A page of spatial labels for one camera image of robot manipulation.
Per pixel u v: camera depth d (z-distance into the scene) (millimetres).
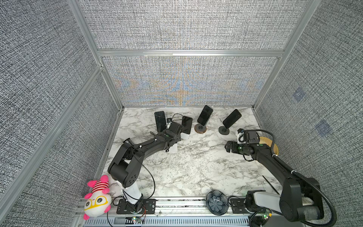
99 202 688
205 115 1016
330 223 378
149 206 735
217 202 742
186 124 1029
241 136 774
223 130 1050
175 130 717
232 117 1124
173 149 944
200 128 1046
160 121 947
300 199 409
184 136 1003
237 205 742
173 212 732
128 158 503
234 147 777
